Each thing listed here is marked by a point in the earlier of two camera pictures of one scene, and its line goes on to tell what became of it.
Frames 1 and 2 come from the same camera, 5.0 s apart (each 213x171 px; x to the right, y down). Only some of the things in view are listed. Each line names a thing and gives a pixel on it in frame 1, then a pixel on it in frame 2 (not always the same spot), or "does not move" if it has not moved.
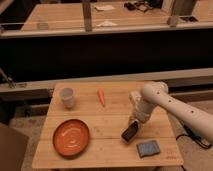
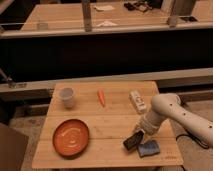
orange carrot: [101, 97] does not move
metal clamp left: [9, 80] does not move
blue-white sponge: [148, 149] does not move
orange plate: [71, 137] does not move
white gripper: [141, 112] to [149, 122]
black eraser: [130, 132] to [134, 140]
